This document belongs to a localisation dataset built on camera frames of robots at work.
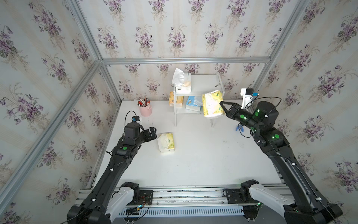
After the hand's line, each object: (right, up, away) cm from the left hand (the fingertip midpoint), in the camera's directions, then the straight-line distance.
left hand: (151, 130), depth 79 cm
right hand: (+36, +15, -16) cm, 43 cm away
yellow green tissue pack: (+8, -9, +11) cm, 16 cm away
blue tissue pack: (+26, +17, +11) cm, 33 cm away
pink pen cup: (-10, +12, +28) cm, 32 cm away
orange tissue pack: (+17, +19, +15) cm, 30 cm away
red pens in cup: (-12, +18, +27) cm, 35 cm away
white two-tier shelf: (+29, +27, +2) cm, 40 cm away
